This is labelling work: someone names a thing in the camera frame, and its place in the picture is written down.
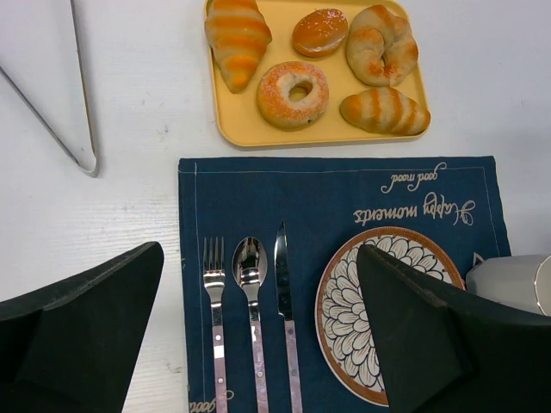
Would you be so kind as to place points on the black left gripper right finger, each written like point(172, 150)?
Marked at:
point(443, 349)

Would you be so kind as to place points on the sugared ring donut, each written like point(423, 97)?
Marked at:
point(292, 95)

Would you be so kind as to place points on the blue cloth placemat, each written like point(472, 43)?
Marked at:
point(324, 202)

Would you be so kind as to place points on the large orange striped croissant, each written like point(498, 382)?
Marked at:
point(238, 36)

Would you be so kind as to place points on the floral patterned ceramic plate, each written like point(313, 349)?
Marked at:
point(343, 330)

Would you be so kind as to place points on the silver metal tongs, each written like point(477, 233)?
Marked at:
point(47, 107)

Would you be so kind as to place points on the silver spoon pink handle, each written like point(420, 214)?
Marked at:
point(249, 269)

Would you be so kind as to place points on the silver fork pink handle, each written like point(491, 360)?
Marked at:
point(214, 278)

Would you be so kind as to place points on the small striped croissant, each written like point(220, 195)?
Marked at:
point(385, 110)

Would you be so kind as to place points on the silver knife pink handle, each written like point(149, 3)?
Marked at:
point(285, 309)

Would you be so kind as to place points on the white ceramic cup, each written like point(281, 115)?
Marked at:
point(521, 282)

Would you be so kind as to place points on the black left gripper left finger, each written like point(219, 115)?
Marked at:
point(72, 346)

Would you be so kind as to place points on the round glazed bun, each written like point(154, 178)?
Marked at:
point(320, 33)

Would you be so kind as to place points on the yellow plastic tray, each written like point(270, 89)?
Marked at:
point(237, 115)

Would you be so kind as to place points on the curled brown croissant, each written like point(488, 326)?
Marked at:
point(381, 50)

